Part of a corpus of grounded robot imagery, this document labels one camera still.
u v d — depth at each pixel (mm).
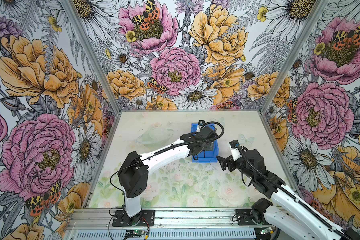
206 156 964
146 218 742
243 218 739
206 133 623
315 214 447
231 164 679
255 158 586
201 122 735
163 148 519
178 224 731
